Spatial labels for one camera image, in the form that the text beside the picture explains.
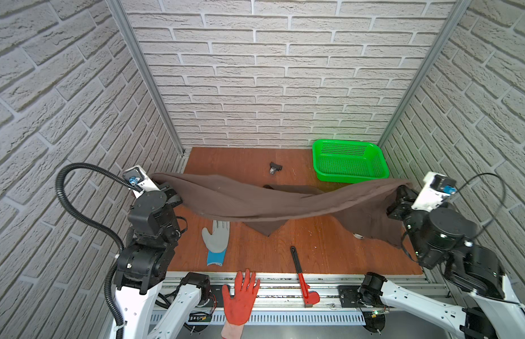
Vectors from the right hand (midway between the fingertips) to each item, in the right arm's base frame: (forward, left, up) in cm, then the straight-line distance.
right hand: (405, 186), depth 55 cm
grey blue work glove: (+5, +59, -42) cm, 73 cm away
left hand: (+7, +66, +2) cm, 67 cm away
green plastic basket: (+40, -7, -34) cm, 53 cm away
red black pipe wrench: (-19, +24, -39) cm, 49 cm away
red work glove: (-20, +49, -39) cm, 66 cm away
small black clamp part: (+43, +32, -39) cm, 66 cm away
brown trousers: (+3, +4, -16) cm, 17 cm away
